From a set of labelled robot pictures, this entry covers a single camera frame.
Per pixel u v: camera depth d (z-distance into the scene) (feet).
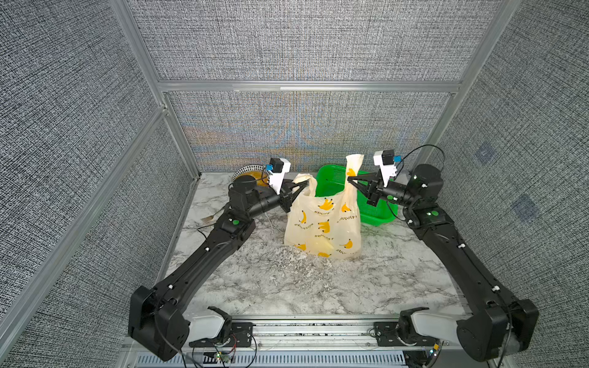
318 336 2.45
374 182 1.98
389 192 1.97
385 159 1.85
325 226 2.63
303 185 2.17
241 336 2.40
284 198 1.93
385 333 2.40
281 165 1.88
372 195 1.98
